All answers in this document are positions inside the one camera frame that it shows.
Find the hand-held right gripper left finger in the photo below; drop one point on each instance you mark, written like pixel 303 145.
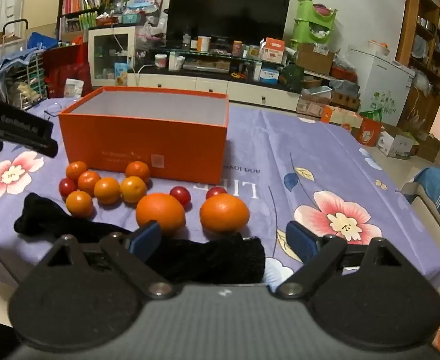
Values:
pixel 147 234

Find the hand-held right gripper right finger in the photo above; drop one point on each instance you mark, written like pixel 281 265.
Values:
pixel 302 240

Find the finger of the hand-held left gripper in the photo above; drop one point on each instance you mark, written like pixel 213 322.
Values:
pixel 43 146

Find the large orange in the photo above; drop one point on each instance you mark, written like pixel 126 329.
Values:
pixel 160 213
pixel 224 212

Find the small mandarin orange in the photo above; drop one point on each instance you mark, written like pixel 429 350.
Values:
pixel 76 170
pixel 89 182
pixel 133 189
pixel 79 203
pixel 138 170
pixel 107 190

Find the red cherry tomato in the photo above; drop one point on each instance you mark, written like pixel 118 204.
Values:
pixel 66 187
pixel 215 192
pixel 180 195

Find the orange cardboard box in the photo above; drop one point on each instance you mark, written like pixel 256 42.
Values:
pixel 141 138

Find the black knitted cloth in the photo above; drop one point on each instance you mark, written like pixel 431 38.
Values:
pixel 205 258

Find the white pouch bag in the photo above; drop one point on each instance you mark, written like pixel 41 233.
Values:
pixel 73 88

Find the red gift bag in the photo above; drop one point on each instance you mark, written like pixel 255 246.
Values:
pixel 66 63

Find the purple floral tablecloth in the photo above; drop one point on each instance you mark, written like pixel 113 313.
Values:
pixel 280 150

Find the blue snack bag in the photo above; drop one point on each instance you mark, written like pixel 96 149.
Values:
pixel 121 74

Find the white glass-door cabinet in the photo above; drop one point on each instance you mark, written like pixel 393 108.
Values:
pixel 111 52

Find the orange paper bag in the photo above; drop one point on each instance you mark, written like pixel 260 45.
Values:
pixel 369 131

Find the orange fruit carton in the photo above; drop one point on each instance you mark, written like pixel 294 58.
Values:
pixel 340 116

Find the dark bookcase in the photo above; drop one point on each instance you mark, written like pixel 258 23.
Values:
pixel 73 3

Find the white box green print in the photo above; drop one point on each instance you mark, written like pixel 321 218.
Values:
pixel 396 145

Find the white jar pink label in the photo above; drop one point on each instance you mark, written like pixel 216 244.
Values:
pixel 161 61

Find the clear plastic bin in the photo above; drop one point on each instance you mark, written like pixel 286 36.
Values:
pixel 317 93

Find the white television stand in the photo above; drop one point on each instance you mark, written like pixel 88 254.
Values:
pixel 205 86

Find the dark green bag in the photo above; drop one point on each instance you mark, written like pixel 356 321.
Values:
pixel 293 77

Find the blue white tissue box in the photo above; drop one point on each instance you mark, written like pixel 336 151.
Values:
pixel 268 75

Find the brown cardboard box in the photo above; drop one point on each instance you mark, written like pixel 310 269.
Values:
pixel 313 60

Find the orange white carton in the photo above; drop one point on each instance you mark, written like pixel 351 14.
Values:
pixel 272 50

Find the green plastic rack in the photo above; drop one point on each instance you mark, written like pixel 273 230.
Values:
pixel 312 11

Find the black television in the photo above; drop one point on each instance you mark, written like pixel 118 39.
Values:
pixel 227 7

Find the wooden shelf unit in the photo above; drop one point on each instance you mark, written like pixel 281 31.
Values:
pixel 411 26

